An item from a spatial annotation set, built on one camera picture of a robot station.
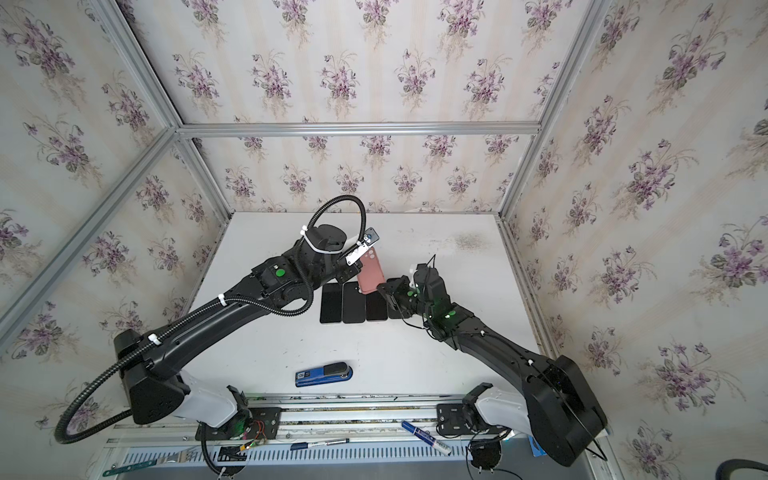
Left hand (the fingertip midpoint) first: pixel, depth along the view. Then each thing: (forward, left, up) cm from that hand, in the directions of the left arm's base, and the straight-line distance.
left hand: (356, 245), depth 73 cm
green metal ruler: (-43, +55, -30) cm, 76 cm away
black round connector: (-40, -32, -31) cm, 60 cm away
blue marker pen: (-38, -19, -27) cm, 51 cm away
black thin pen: (-38, +12, -29) cm, 49 cm away
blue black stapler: (-23, +8, -26) cm, 36 cm away
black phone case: (0, +3, -31) cm, 31 cm away
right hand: (-4, -7, -11) cm, 14 cm away
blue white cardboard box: (-40, -43, -28) cm, 65 cm away
